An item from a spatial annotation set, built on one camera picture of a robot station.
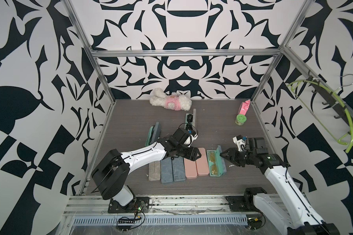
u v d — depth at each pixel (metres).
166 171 0.83
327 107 0.65
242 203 0.73
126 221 0.73
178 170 0.83
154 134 0.93
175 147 0.65
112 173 0.43
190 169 0.83
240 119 1.03
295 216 0.43
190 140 0.68
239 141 0.73
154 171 0.83
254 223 0.71
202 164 0.85
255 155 0.60
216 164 0.87
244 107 1.03
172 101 1.08
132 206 0.65
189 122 1.05
